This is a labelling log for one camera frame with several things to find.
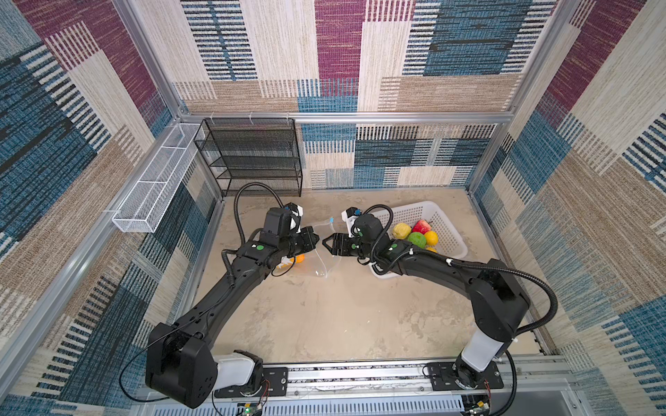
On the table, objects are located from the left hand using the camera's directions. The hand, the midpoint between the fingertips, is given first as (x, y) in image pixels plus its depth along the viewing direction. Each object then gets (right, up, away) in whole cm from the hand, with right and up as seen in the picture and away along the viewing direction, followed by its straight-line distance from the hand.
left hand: (321, 233), depth 79 cm
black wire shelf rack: (-31, +30, +30) cm, 52 cm away
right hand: (+3, -4, +5) cm, 7 cm away
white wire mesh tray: (-61, +9, +12) cm, 63 cm away
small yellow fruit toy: (+39, -7, +15) cm, 42 cm away
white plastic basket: (+46, -6, +17) cm, 49 cm away
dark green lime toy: (+35, -3, +17) cm, 39 cm away
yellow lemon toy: (+41, -3, +20) cm, 45 cm away
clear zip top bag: (-1, -8, -1) cm, 8 cm away
